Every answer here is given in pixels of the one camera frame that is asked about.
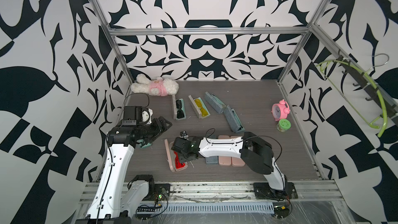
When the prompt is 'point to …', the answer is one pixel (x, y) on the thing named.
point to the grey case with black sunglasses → (174, 109)
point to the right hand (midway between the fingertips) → (180, 154)
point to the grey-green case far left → (146, 145)
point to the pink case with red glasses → (173, 158)
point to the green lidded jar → (283, 125)
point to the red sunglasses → (178, 164)
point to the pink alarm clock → (280, 111)
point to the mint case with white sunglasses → (212, 160)
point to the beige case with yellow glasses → (197, 110)
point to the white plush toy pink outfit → (160, 86)
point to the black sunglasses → (180, 114)
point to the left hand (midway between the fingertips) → (165, 125)
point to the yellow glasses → (203, 111)
